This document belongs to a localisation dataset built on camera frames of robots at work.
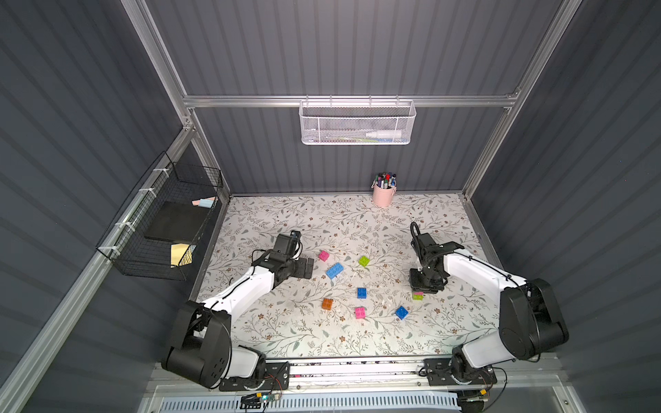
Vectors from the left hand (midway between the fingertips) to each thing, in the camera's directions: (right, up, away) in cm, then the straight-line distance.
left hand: (302, 264), depth 89 cm
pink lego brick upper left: (+7, +1, +10) cm, 12 cm away
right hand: (+40, -9, -2) cm, 41 cm away
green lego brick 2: (+41, -12, 0) cm, 42 cm away
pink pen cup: (+33, +26, +26) cm, 49 cm away
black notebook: (-34, +15, -15) cm, 40 cm away
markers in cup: (+33, +32, +20) cm, 50 cm away
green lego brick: (+23, 0, +8) cm, 24 cm away
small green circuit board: (-8, -34, -18) cm, 39 cm away
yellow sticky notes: (-25, +7, -28) cm, 38 cm away
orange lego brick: (+9, -13, -2) cm, 16 cm away
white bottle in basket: (+30, +47, +4) cm, 56 cm away
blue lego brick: (+21, -10, 0) cm, 23 cm away
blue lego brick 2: (+34, -15, -4) cm, 37 cm away
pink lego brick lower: (+20, -15, -4) cm, 26 cm away
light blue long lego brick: (+12, -3, +5) cm, 13 cm away
